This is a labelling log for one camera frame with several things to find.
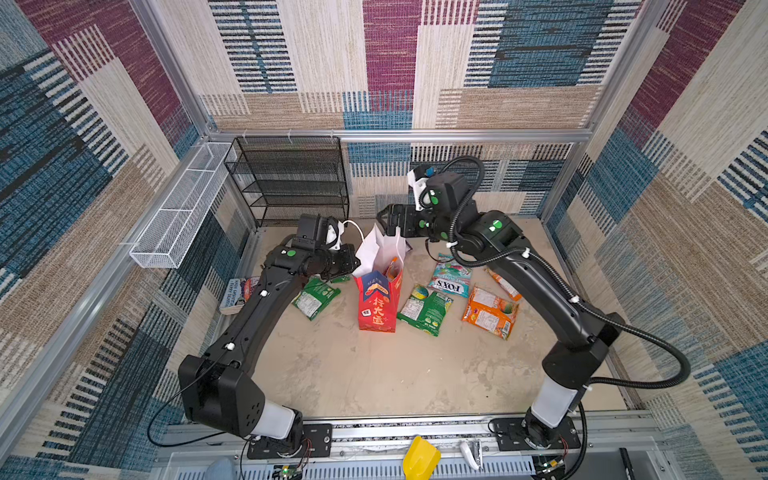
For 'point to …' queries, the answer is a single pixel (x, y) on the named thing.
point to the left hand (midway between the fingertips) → (362, 257)
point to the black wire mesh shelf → (289, 179)
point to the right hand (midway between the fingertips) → (394, 222)
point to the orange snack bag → (490, 312)
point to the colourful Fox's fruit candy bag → (394, 269)
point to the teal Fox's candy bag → (450, 276)
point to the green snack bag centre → (425, 309)
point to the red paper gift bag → (378, 276)
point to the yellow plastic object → (421, 459)
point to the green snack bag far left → (316, 295)
